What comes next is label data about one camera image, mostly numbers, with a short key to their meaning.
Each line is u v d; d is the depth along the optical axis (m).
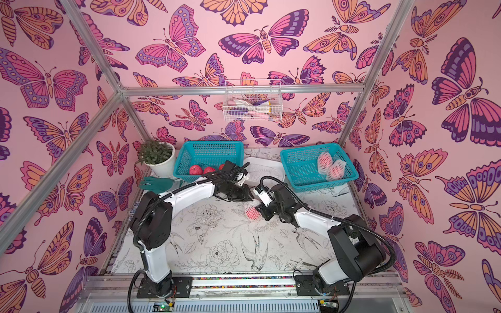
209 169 1.02
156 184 1.05
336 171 1.00
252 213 0.87
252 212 0.87
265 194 0.78
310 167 1.12
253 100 0.87
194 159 1.17
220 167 1.06
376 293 0.72
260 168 1.07
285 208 0.69
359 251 0.44
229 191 0.76
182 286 0.73
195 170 1.03
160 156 0.98
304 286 0.73
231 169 0.74
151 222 0.49
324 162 1.06
